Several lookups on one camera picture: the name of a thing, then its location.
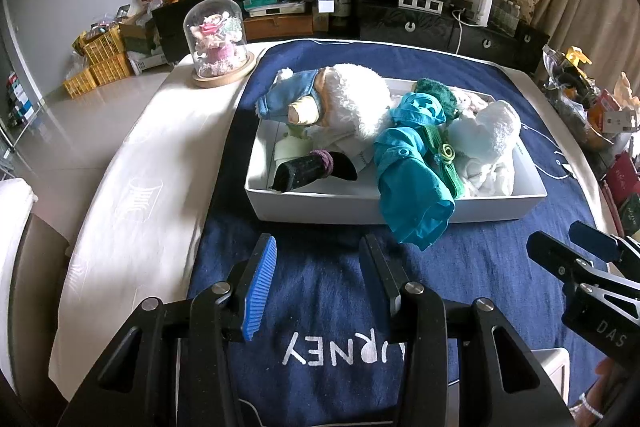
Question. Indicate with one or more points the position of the pile of bags and packages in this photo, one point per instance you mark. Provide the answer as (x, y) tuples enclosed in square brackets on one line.
[(590, 117)]

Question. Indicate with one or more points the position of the pale mint cloth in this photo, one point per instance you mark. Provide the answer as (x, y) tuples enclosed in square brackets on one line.
[(290, 152)]

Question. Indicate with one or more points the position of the small tan plush toy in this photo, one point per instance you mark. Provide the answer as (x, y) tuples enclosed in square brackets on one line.
[(467, 102)]

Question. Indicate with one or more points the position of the navy blue printed blanket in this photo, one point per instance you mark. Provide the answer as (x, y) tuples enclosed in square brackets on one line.
[(325, 232)]

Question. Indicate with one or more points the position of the shaggy white unicorn plush toy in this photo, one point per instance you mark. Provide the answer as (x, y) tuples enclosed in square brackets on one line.
[(355, 97)]

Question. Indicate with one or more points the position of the black sock with purple cuff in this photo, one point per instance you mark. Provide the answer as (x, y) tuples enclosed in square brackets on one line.
[(300, 174)]

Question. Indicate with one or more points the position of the white fleece plush toy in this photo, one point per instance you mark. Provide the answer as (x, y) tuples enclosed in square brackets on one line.
[(492, 132)]

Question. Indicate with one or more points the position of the teal white box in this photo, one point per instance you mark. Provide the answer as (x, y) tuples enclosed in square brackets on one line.
[(272, 3)]

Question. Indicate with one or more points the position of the white slotted basket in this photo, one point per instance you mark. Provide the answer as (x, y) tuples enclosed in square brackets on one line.
[(148, 63)]

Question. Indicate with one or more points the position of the green fuzzy sock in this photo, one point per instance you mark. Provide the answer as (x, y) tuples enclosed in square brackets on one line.
[(437, 89)]

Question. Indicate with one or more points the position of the black television console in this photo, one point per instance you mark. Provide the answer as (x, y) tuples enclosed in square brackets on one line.
[(390, 27)]

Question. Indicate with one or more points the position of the white table cloth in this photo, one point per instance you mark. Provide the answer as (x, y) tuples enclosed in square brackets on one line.
[(140, 187)]

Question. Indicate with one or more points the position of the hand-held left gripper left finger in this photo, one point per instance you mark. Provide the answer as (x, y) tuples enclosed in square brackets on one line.
[(260, 287)]

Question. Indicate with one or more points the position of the small white box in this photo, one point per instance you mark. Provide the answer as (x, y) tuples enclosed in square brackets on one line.
[(324, 3)]

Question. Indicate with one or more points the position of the white triple socket panel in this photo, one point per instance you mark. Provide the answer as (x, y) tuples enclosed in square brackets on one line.
[(420, 2)]

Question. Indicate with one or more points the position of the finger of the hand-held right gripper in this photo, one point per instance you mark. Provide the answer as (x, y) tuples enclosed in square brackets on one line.
[(565, 259), (595, 239)]

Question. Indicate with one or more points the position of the glass dome with preserved flowers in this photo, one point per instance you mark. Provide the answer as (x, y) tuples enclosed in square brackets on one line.
[(220, 42)]

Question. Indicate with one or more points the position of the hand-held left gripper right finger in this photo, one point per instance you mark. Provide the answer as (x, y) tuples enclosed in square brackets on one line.
[(380, 272)]

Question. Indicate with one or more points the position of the white knitted cloth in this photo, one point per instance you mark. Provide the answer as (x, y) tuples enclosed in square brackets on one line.
[(350, 147)]

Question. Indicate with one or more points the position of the brown wooden box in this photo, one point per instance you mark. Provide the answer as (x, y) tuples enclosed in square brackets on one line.
[(277, 27)]

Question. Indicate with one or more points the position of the patterned paper cup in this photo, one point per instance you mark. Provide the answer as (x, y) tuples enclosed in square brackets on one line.
[(342, 1)]

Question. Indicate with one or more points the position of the shallow white cardboard box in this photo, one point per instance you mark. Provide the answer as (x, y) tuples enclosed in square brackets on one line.
[(320, 207)]

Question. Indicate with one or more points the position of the green headband with rosette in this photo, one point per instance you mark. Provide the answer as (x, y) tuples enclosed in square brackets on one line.
[(447, 172)]

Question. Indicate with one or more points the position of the yellow plastic crate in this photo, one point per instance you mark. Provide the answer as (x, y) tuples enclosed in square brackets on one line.
[(80, 83), (104, 46), (111, 69)]

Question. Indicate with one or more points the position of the white fleece cloth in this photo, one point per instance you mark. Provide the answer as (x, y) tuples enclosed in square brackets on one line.
[(485, 179)]

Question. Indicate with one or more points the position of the white air purifier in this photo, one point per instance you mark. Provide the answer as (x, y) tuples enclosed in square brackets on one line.
[(482, 4)]

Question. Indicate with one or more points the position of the stack of blue white boxes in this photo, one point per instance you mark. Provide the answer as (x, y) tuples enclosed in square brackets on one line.
[(20, 99)]

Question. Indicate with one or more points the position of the teal satin cloth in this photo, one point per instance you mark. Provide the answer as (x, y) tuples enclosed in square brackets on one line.
[(410, 187)]

